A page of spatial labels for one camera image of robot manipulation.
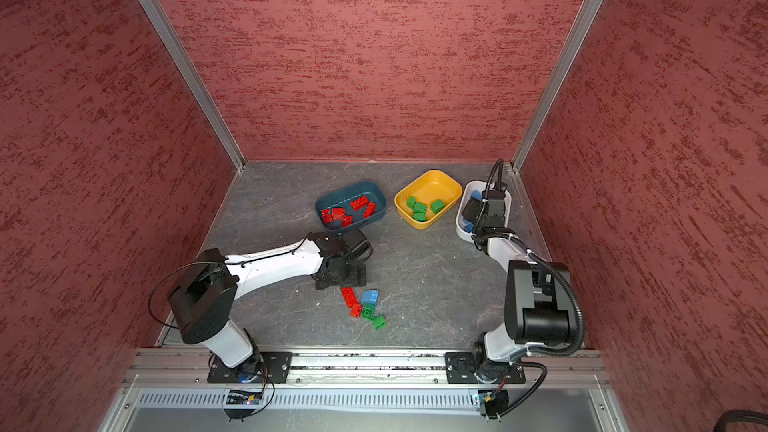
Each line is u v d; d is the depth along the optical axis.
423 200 1.10
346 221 1.03
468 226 1.01
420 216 1.02
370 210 1.04
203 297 0.45
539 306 0.45
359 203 1.06
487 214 0.72
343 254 0.65
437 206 1.04
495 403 0.70
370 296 0.83
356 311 0.83
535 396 0.70
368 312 0.81
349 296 0.85
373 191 1.09
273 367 0.74
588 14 0.80
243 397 0.72
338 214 1.04
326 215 1.03
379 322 0.80
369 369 0.75
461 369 0.73
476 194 1.09
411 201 1.07
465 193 1.04
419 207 1.04
